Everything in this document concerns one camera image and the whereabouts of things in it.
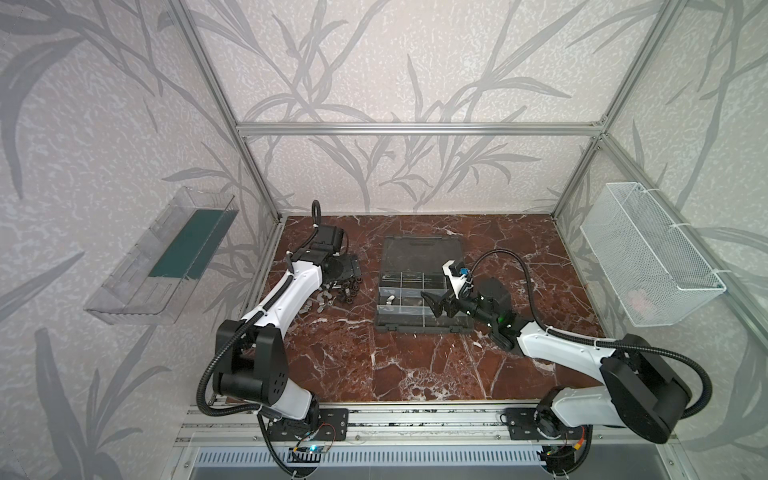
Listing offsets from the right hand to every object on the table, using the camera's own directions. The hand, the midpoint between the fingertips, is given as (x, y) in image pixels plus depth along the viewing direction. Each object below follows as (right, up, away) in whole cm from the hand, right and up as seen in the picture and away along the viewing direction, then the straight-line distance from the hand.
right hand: (435, 274), depth 82 cm
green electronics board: (-33, -43, -10) cm, 55 cm away
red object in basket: (+51, -6, -8) cm, 52 cm away
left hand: (-26, +3, +7) cm, 27 cm away
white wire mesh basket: (+45, +3, -19) cm, 49 cm away
